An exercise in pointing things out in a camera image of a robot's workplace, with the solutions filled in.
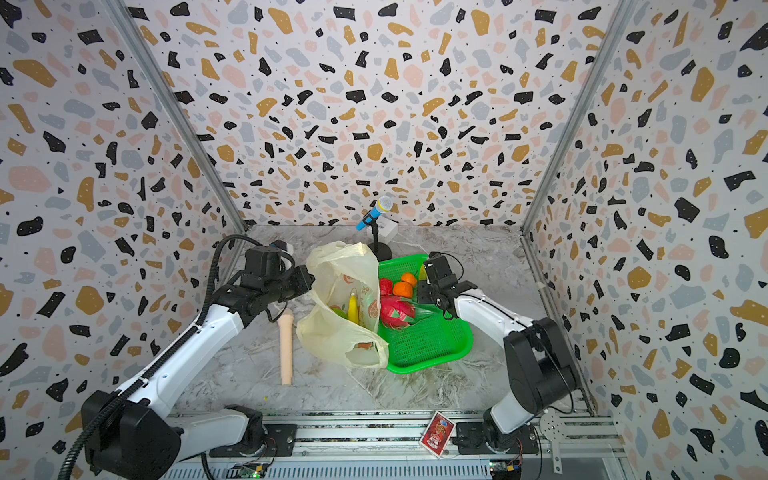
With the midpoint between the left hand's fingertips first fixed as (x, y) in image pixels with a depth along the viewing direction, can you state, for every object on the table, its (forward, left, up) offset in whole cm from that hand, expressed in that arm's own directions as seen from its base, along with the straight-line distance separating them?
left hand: (315, 271), depth 79 cm
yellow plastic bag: (-13, -9, -3) cm, 16 cm away
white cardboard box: (+33, -18, -19) cm, 42 cm away
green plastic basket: (-9, -32, -23) cm, 41 cm away
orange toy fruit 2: (+10, -25, -18) cm, 33 cm away
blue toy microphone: (+23, -18, +3) cm, 29 cm away
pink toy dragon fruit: (-5, -22, -14) cm, 27 cm away
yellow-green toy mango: (-4, -28, +3) cm, 29 cm away
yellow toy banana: (0, -8, -20) cm, 22 cm away
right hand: (+4, -29, -12) cm, 31 cm away
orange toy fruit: (+5, -24, -17) cm, 29 cm away
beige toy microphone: (-7, +12, -20) cm, 24 cm away
